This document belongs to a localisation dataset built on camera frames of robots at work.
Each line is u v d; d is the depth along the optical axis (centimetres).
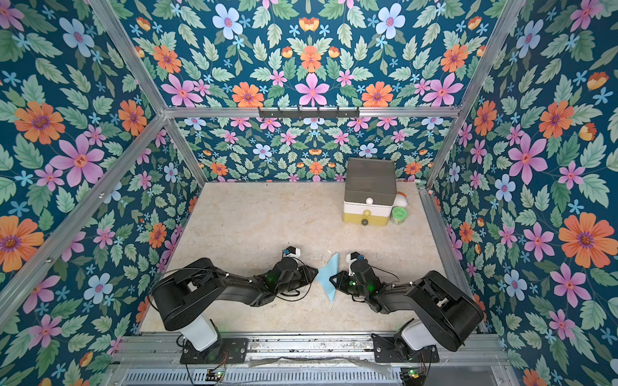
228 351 73
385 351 73
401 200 105
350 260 84
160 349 75
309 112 91
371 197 90
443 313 45
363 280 69
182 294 47
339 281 78
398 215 101
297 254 85
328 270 90
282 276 69
